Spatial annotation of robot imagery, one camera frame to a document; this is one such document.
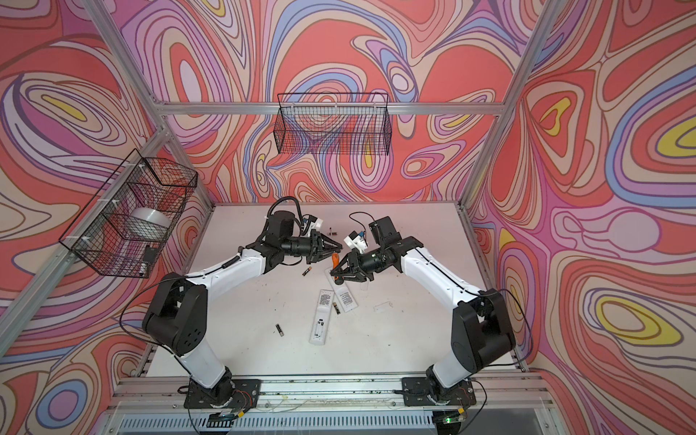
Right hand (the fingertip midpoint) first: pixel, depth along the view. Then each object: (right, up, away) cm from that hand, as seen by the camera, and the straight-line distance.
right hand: (339, 280), depth 76 cm
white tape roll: (-52, +19, -2) cm, 55 cm away
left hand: (0, +9, +3) cm, 10 cm away
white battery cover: (+14, -12, +13) cm, 22 cm away
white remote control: (+1, -7, +15) cm, 17 cm away
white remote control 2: (-6, -14, +10) cm, 18 cm away
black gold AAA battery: (-13, -1, +22) cm, 26 cm away
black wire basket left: (-59, +15, -3) cm, 61 cm away
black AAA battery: (-2, -11, +13) cm, 17 cm away
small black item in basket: (-52, +8, -3) cm, 52 cm away
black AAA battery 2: (-19, -17, +8) cm, 27 cm away
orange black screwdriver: (-1, +5, +2) cm, 6 cm away
